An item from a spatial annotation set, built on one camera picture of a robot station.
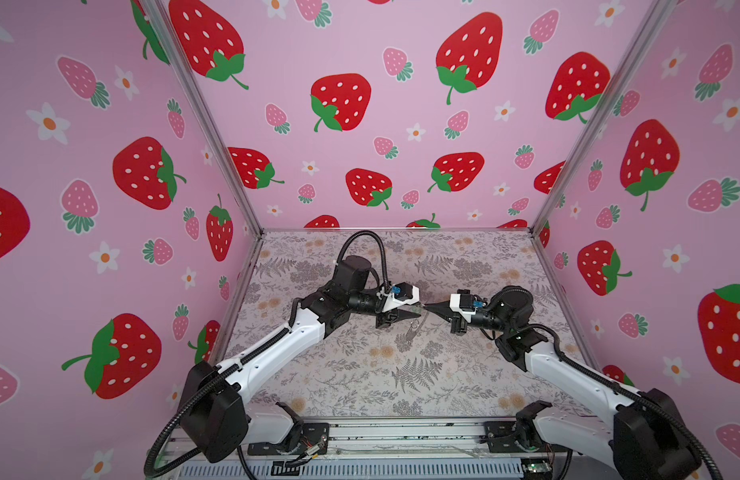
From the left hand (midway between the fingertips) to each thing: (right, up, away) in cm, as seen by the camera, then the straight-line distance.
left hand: (417, 304), depth 71 cm
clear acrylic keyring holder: (0, -5, +1) cm, 6 cm away
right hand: (+2, 0, 0) cm, 2 cm away
